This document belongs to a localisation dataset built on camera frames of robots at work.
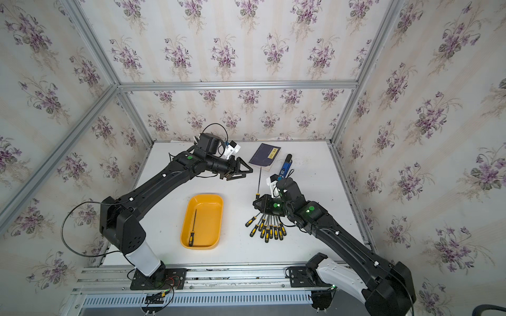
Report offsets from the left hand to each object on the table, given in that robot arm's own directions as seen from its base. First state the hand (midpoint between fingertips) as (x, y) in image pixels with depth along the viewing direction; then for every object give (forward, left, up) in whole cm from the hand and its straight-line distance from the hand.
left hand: (250, 173), depth 73 cm
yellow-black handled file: (-16, +25, -26) cm, 39 cm away
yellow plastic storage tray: (-3, +20, -26) cm, 33 cm away
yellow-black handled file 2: (-5, -3, -7) cm, 9 cm away
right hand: (-9, -2, -8) cm, 12 cm away
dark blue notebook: (+30, -9, -25) cm, 40 cm away
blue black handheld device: (+24, -20, -26) cm, 41 cm away
